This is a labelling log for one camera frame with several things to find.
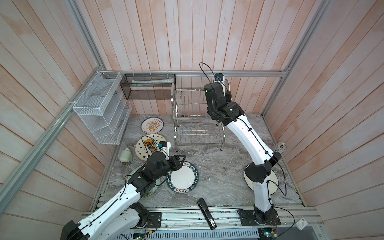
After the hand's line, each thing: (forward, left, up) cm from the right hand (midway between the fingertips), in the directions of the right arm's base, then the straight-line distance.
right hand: (222, 92), depth 72 cm
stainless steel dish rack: (+13, +14, -39) cm, 43 cm away
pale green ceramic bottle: (-18, +55, -35) cm, 68 cm away
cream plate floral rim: (-28, -34, -43) cm, 61 cm away
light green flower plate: (-39, +29, -16) cm, 51 cm away
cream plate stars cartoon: (-5, +46, -39) cm, 60 cm away
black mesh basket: (+29, +47, -17) cm, 57 cm away
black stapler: (-47, +7, -38) cm, 61 cm away
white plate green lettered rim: (-29, +19, -40) cm, 53 cm away
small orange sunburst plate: (+13, +47, -41) cm, 63 cm away
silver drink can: (-13, -38, -29) cm, 49 cm away
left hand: (-26, +19, -23) cm, 39 cm away
